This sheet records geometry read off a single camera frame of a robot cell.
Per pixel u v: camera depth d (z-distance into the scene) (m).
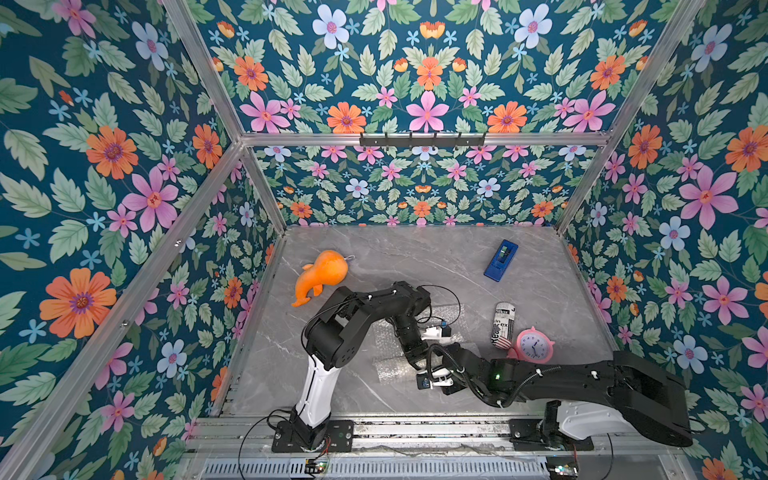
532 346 0.87
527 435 0.73
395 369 0.78
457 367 0.60
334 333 0.54
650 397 0.43
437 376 0.69
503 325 0.90
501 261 1.04
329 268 0.99
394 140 0.93
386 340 0.89
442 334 0.80
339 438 0.73
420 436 0.75
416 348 0.78
